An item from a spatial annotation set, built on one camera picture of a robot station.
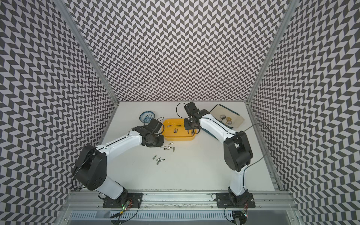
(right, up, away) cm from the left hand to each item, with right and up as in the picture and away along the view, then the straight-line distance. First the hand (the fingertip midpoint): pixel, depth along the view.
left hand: (160, 144), depth 88 cm
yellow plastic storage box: (+13, +5, +11) cm, 18 cm away
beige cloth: (+43, +22, +27) cm, 56 cm away
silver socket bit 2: (+6, 0, +5) cm, 8 cm away
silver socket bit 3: (+5, -3, +6) cm, 8 cm away
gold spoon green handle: (+48, +15, +18) cm, 54 cm away
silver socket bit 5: (+8, -4, +4) cm, 10 cm away
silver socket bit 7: (-2, -9, -1) cm, 10 cm away
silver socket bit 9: (-1, -10, -3) cm, 11 cm away
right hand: (+18, +11, +3) cm, 21 cm away
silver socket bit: (+8, +7, +12) cm, 16 cm away
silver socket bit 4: (+3, -4, +5) cm, 6 cm away
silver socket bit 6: (-4, -8, -1) cm, 9 cm away
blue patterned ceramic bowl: (-15, +18, +20) cm, 31 cm away
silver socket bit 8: (+1, -9, -1) cm, 10 cm away
